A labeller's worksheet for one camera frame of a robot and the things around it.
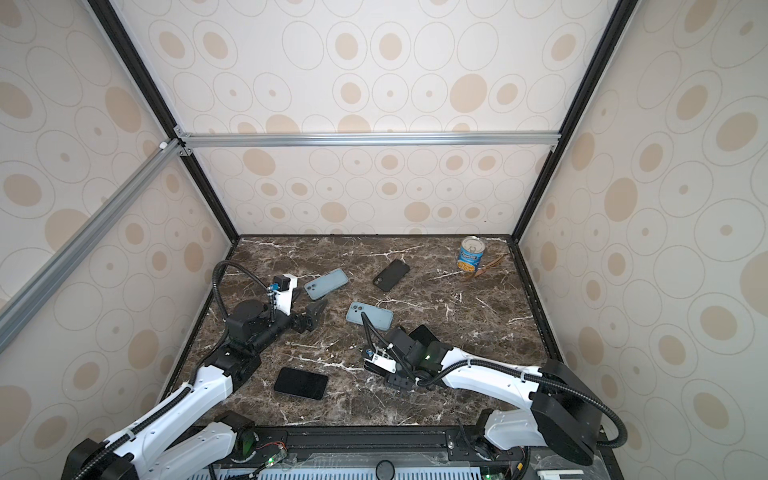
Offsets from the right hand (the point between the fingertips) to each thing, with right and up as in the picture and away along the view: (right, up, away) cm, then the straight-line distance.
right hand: (395, 362), depth 83 cm
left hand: (-19, +20, -7) cm, 29 cm away
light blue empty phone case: (-25, +21, +23) cm, 40 cm away
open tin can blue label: (+26, +31, +19) cm, 45 cm away
